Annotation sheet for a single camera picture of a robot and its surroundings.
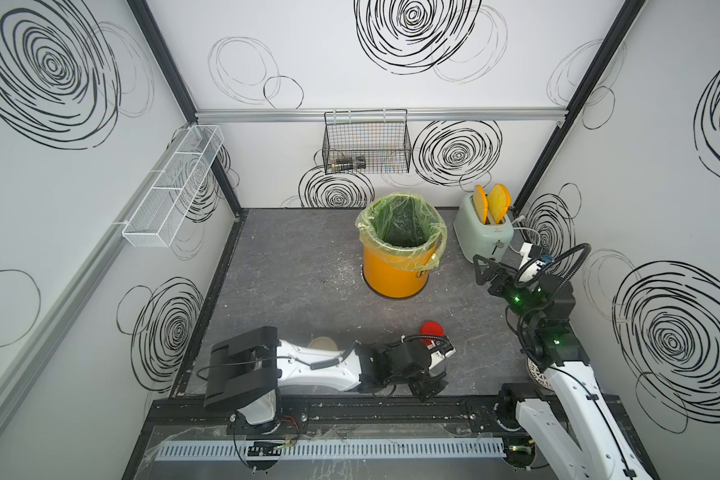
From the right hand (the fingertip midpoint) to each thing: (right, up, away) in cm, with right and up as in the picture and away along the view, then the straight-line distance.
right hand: (488, 262), depth 73 cm
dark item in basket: (-35, +28, +14) cm, 47 cm away
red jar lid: (-11, -21, +14) cm, 28 cm away
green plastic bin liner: (-18, +8, +23) cm, 30 cm away
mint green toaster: (+10, +5, +23) cm, 25 cm away
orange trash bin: (-21, -5, +14) cm, 26 cm away
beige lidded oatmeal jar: (-41, -20, +1) cm, 46 cm away
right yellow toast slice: (+13, +17, +23) cm, 32 cm away
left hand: (-12, -27, +1) cm, 30 cm away
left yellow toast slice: (+7, +17, +22) cm, 28 cm away
